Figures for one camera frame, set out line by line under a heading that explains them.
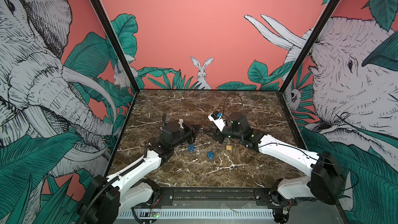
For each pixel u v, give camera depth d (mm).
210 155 879
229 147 918
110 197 390
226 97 1167
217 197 761
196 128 727
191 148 901
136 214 689
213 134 712
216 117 661
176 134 596
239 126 591
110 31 855
